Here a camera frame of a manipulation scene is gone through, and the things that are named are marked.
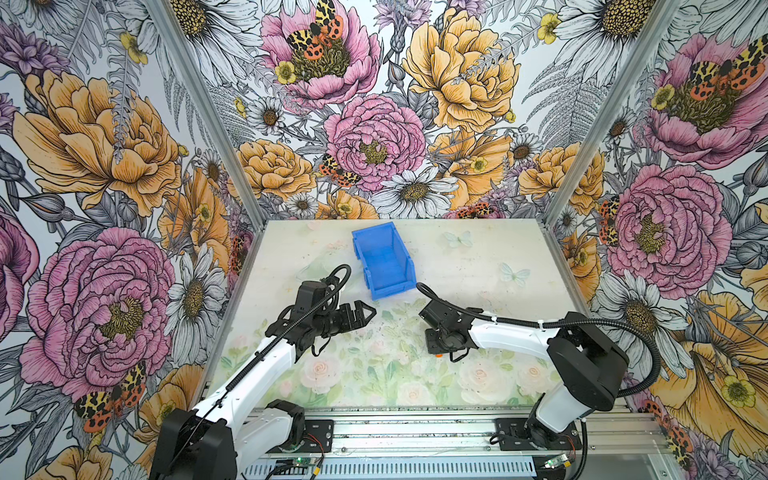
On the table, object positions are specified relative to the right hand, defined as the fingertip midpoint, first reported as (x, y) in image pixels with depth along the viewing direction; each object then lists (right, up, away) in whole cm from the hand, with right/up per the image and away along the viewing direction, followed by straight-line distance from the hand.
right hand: (438, 352), depth 88 cm
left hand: (-21, +10, -6) cm, 24 cm away
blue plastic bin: (-15, +24, +21) cm, 35 cm away
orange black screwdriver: (0, 0, -1) cm, 1 cm away
